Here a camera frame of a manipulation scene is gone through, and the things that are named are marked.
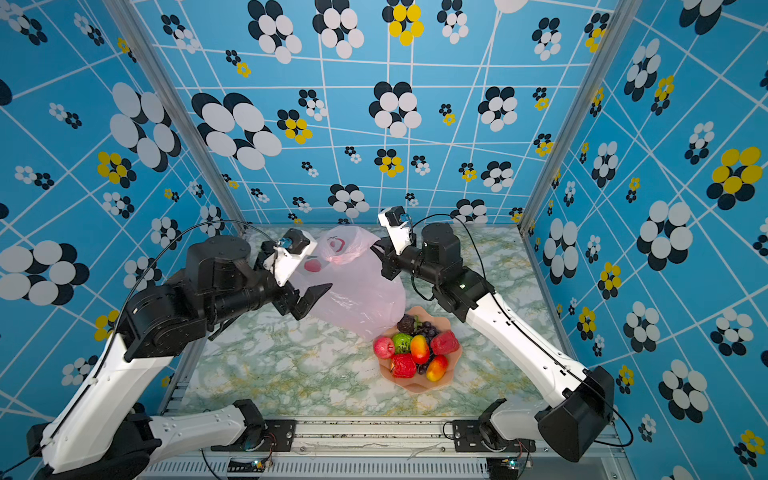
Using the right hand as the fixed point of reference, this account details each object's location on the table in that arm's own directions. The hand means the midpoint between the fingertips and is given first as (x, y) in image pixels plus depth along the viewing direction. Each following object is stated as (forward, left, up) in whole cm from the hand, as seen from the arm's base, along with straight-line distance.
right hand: (372, 242), depth 67 cm
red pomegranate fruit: (-12, -18, -27) cm, 35 cm away
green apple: (-11, -7, -30) cm, 32 cm away
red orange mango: (-14, -11, -27) cm, 33 cm away
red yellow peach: (-18, -16, -31) cm, 39 cm away
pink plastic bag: (-5, +4, -18) cm, 19 cm away
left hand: (-11, +10, +5) cm, 15 cm away
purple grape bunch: (-7, -14, -30) cm, 34 cm away
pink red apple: (-14, -2, -27) cm, 30 cm away
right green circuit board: (-37, -33, -38) cm, 62 cm away
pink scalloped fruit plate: (-20, -11, -33) cm, 41 cm away
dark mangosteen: (-6, -8, -28) cm, 30 cm away
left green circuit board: (-39, +32, -39) cm, 64 cm away
